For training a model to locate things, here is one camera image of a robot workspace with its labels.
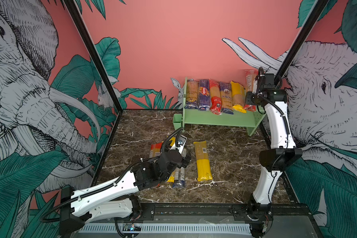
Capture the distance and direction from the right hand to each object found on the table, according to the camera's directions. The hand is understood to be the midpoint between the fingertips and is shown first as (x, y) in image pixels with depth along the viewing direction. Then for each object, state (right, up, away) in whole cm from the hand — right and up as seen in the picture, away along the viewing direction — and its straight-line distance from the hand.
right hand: (249, 94), depth 81 cm
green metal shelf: (+9, -14, +17) cm, 24 cm away
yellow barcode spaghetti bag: (-25, -45, +5) cm, 52 cm away
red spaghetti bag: (-19, -4, +1) cm, 19 cm away
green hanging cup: (-42, -14, +29) cm, 53 cm away
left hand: (-38, -27, -12) cm, 48 cm away
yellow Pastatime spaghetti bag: (-4, -1, +6) cm, 7 cm away
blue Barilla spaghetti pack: (-25, -5, +1) cm, 26 cm away
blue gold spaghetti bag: (-32, +1, +8) cm, 33 cm away
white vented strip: (-43, -67, -10) cm, 80 cm away
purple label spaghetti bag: (-39, -48, +2) cm, 62 cm away
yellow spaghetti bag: (-44, -48, +1) cm, 65 cm away
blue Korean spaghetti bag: (-11, -1, +5) cm, 13 cm away
